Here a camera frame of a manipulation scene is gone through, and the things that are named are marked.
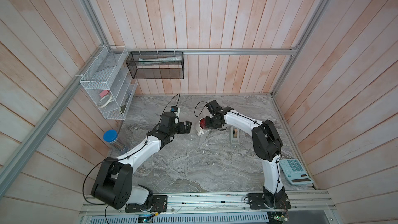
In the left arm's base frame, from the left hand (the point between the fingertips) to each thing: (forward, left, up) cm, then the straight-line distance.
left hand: (184, 125), depth 88 cm
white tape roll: (+7, +43, +13) cm, 45 cm away
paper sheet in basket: (+31, +21, +22) cm, 44 cm away
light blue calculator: (-23, -60, -10) cm, 65 cm away
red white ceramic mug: (+3, -10, -4) cm, 11 cm away
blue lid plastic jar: (-11, +36, +6) cm, 38 cm away
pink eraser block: (+11, +44, +15) cm, 48 cm away
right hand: (+6, -14, -9) cm, 17 cm away
